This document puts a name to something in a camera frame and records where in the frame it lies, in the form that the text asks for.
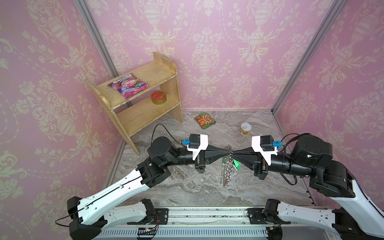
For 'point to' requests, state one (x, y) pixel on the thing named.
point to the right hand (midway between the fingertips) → (233, 152)
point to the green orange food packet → (205, 120)
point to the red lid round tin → (158, 97)
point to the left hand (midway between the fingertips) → (227, 155)
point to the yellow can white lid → (245, 128)
